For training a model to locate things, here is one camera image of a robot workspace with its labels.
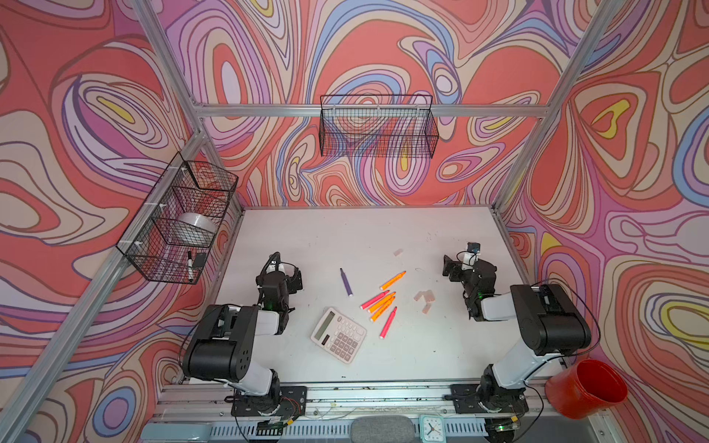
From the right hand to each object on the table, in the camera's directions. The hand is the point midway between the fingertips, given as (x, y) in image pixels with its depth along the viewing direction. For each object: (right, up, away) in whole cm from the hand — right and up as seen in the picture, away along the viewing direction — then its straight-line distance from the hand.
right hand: (458, 260), depth 97 cm
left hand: (-62, -2, -3) cm, 62 cm away
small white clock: (-17, -39, -29) cm, 52 cm away
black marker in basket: (-81, +1, -25) cm, 84 cm away
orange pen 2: (-28, -13, -5) cm, 31 cm away
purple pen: (-39, -11, -1) cm, 41 cm away
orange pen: (-24, -7, -1) cm, 25 cm away
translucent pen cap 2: (-15, -12, -3) cm, 19 cm away
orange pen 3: (-28, -16, -8) cm, 33 cm away
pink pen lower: (-26, -19, -10) cm, 34 cm away
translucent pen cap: (-20, +2, +9) cm, 22 cm away
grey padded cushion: (-30, -39, -30) cm, 57 cm away
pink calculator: (-42, -22, -13) cm, 49 cm away
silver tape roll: (-79, +11, -26) cm, 84 cm away
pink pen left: (-31, -13, -5) cm, 34 cm away
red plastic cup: (+17, -27, -34) cm, 46 cm away
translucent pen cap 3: (-13, -15, -6) cm, 21 cm away
